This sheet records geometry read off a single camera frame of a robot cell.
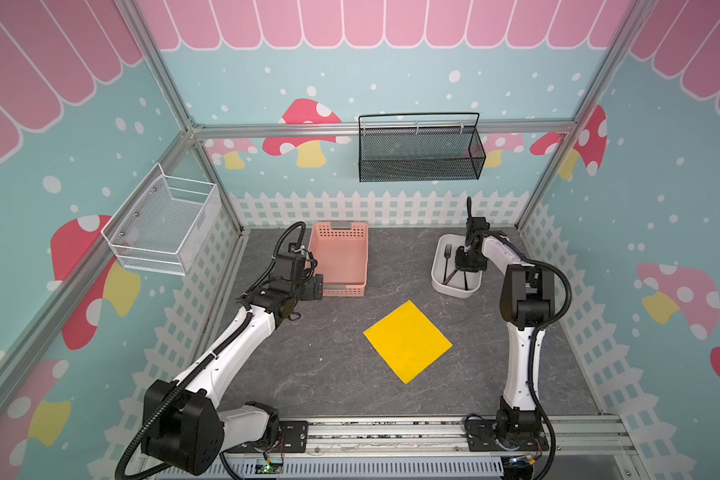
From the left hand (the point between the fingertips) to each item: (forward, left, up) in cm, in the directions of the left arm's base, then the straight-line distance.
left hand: (302, 284), depth 84 cm
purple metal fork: (+27, -49, -15) cm, 58 cm away
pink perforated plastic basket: (+20, -9, -13) cm, 25 cm away
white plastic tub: (+14, -46, -16) cm, 51 cm away
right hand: (+19, -53, -14) cm, 58 cm away
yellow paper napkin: (-9, -31, -17) cm, 37 cm away
